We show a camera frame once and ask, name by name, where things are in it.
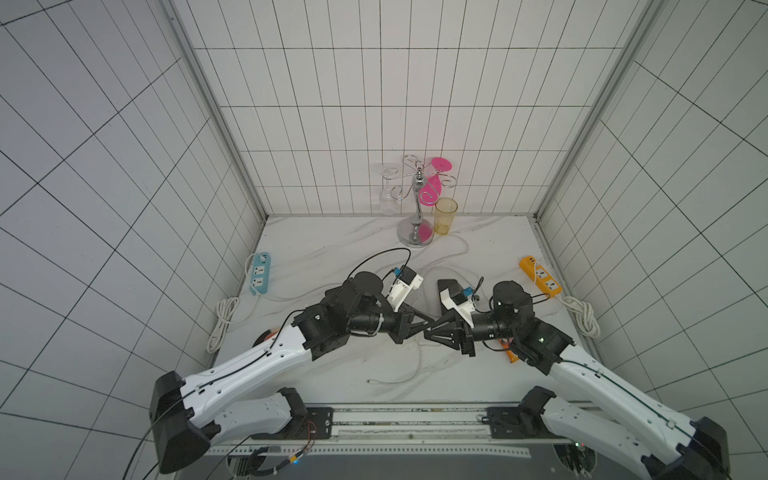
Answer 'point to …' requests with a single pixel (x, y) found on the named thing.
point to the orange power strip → (544, 281)
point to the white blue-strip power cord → (226, 314)
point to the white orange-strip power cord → (585, 314)
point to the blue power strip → (260, 276)
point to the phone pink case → (444, 284)
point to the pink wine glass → (430, 193)
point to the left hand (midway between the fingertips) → (422, 329)
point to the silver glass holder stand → (416, 231)
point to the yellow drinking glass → (445, 209)
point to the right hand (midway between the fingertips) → (420, 339)
